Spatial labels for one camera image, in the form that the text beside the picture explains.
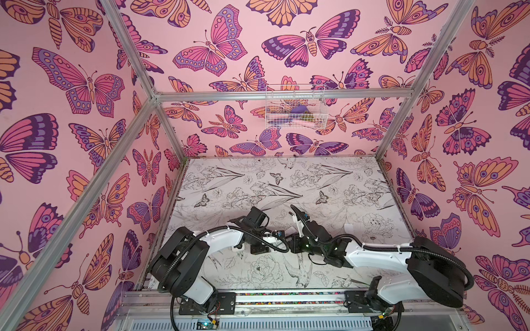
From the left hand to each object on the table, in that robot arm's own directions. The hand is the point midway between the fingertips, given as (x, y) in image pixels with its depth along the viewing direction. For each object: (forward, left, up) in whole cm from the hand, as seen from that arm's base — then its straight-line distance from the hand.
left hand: (268, 239), depth 89 cm
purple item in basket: (+49, -15, +32) cm, 61 cm away
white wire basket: (+53, -6, +35) cm, 64 cm away
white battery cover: (+6, -36, -1) cm, 36 cm away
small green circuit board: (-30, +22, -3) cm, 37 cm away
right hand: (-2, -6, +7) cm, 10 cm away
